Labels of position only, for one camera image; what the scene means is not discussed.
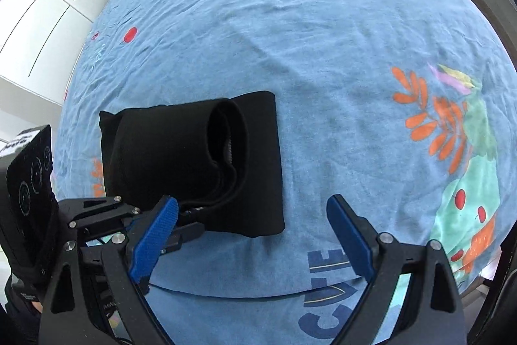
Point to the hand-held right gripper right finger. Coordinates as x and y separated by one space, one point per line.
351 238

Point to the person's left hand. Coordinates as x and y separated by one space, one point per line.
36 305

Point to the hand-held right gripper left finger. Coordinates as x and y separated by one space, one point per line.
155 238

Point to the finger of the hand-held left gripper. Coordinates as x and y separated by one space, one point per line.
97 209
188 234

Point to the black pants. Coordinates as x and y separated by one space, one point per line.
258 167

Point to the white wardrobe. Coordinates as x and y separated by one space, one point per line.
40 5

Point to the black chair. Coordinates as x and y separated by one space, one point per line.
499 296

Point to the blue printed bed sheet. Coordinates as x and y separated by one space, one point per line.
303 46

